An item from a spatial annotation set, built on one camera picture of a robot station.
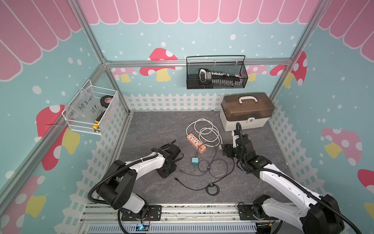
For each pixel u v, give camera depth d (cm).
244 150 61
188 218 74
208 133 106
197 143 99
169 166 72
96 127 64
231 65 91
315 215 38
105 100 80
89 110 68
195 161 92
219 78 88
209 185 83
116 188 44
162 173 79
